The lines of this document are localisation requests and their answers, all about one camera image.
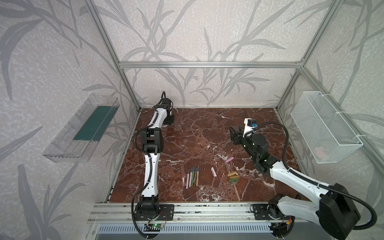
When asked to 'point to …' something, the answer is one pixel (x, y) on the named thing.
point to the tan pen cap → (231, 174)
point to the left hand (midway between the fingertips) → (169, 116)
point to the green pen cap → (232, 180)
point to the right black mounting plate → (263, 212)
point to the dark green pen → (193, 170)
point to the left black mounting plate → (167, 214)
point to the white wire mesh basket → (329, 138)
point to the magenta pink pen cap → (230, 159)
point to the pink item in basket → (319, 154)
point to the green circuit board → (158, 225)
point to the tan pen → (196, 177)
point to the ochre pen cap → (234, 176)
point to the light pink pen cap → (213, 171)
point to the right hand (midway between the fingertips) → (235, 122)
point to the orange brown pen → (197, 178)
